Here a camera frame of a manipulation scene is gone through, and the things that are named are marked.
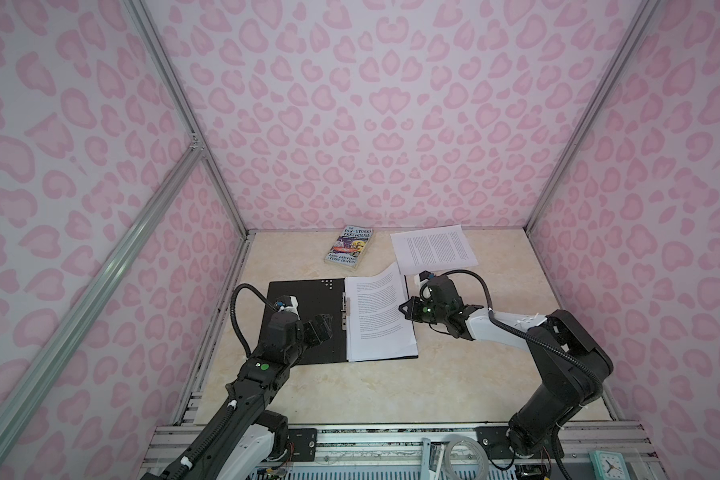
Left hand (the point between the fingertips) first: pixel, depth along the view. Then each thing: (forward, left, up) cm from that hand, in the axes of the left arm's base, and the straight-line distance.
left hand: (319, 317), depth 82 cm
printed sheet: (+3, -16, -11) cm, 20 cm away
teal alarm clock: (-34, -68, -10) cm, 77 cm away
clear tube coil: (-34, -32, -13) cm, 48 cm away
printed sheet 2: (+34, -38, -13) cm, 53 cm away
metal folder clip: (+9, -6, -12) cm, 16 cm away
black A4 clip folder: (+15, +1, -14) cm, 21 cm away
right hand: (+6, -23, -5) cm, 24 cm away
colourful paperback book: (+35, -7, -11) cm, 37 cm away
